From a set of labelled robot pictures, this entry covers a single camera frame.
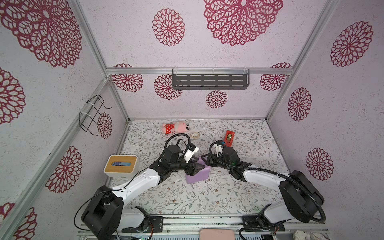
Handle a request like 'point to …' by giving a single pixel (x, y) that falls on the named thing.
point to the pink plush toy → (178, 127)
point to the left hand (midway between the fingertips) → (200, 165)
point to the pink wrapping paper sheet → (201, 176)
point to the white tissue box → (122, 166)
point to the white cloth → (300, 235)
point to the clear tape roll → (195, 134)
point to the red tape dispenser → (228, 138)
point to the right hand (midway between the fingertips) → (204, 155)
